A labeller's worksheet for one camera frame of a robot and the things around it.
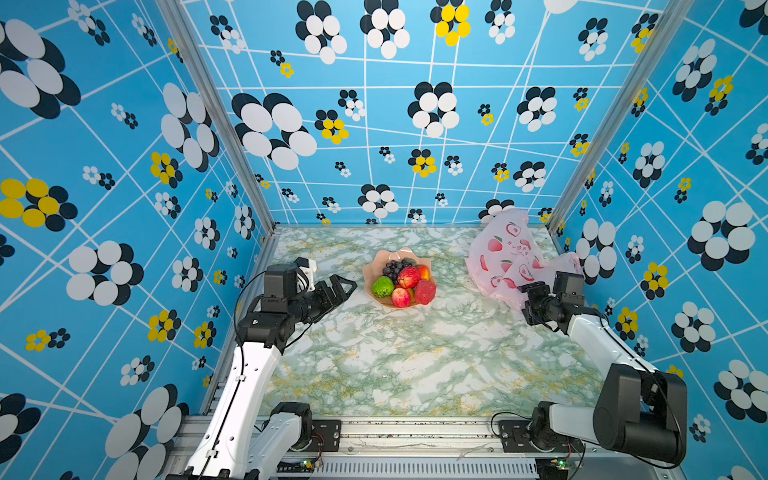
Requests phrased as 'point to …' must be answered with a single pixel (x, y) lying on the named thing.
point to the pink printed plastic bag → (503, 254)
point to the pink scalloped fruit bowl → (374, 269)
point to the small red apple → (401, 297)
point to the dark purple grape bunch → (393, 269)
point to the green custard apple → (382, 287)
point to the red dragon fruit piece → (425, 291)
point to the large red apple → (409, 277)
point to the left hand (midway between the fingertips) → (347, 291)
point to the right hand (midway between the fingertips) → (521, 293)
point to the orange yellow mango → (424, 272)
